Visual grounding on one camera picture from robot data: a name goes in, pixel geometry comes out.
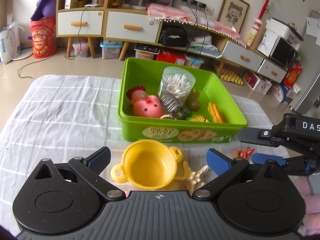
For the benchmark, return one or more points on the yellow toy block row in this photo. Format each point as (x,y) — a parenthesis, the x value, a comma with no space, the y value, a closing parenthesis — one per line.
(226,73)

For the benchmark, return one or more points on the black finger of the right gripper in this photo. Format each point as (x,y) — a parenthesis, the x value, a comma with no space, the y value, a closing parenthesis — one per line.
(256,136)

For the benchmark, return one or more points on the translucent brown hand massager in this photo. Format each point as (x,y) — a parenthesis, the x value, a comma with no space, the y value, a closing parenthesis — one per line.
(192,101)

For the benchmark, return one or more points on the red shoe box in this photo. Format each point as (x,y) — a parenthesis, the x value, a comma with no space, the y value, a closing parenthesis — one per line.
(171,56)

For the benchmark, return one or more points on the silver refrigerator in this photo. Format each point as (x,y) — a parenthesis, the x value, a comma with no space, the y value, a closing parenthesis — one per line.
(308,80)

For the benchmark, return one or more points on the orange small toy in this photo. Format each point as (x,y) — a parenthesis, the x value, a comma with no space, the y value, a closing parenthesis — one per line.
(243,153)

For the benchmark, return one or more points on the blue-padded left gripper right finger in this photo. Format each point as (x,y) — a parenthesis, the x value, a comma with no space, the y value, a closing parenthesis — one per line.
(228,171)

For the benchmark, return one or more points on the green plastic biscuit box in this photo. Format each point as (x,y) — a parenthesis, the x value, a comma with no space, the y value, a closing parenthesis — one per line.
(149,74)

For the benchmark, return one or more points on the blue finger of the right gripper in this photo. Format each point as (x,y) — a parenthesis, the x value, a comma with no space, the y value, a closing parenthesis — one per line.
(294,165)

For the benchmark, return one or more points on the red cartoon bucket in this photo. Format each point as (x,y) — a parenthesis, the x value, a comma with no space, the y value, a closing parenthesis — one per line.
(43,37)

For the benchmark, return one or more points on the purple plush toy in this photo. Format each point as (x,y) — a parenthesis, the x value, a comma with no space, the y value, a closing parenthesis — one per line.
(44,9)

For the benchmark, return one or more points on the clear storage box pink lid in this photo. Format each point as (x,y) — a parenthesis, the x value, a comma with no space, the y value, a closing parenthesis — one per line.
(81,49)

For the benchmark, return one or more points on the framed cartoon girl picture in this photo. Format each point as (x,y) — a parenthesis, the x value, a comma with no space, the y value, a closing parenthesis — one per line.
(233,14)

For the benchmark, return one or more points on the white printer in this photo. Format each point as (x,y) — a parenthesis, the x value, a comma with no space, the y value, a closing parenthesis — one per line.
(286,32)

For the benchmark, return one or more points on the white cartoon cardboard box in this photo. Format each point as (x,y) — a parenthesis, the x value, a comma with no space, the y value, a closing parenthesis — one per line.
(257,83)

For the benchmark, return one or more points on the black case on shelf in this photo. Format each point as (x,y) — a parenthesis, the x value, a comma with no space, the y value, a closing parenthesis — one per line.
(174,36)

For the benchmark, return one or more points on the pink lace cloth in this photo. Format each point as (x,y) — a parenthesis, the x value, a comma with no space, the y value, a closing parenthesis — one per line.
(170,14)

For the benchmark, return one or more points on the clear storage box blue lid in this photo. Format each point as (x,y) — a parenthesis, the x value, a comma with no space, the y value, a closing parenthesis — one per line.
(110,49)

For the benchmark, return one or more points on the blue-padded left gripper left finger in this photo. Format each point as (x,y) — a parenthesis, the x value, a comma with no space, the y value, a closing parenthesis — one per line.
(88,171)

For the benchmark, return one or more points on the beige starfish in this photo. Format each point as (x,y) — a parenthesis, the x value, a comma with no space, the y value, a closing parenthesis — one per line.
(192,180)

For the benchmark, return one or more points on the pink pig toy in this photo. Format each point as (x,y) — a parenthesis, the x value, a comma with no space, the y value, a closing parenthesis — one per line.
(144,105)

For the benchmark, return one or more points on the wooden white drawer cabinet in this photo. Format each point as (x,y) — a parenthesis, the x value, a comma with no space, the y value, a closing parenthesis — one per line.
(134,26)

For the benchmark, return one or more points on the white checked table cloth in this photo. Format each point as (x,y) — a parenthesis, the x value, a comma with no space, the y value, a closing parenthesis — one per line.
(59,117)

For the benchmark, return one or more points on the yellow orange toy corn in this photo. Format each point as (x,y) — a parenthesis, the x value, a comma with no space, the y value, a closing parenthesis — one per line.
(215,113)

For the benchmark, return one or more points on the yellow toy pot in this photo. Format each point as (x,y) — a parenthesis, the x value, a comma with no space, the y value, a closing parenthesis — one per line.
(148,165)

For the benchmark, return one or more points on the black white microwave oven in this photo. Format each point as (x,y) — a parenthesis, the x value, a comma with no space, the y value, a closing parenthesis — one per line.
(278,49)

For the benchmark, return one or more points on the clear cotton swab jar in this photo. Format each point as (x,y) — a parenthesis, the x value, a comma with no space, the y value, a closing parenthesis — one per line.
(177,81)

